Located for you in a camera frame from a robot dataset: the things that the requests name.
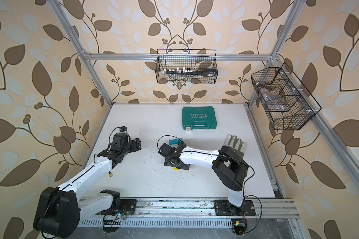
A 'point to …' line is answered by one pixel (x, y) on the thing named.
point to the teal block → (174, 141)
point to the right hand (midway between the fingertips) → (174, 163)
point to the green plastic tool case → (199, 118)
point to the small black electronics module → (240, 226)
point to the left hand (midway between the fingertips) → (133, 140)
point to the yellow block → (176, 169)
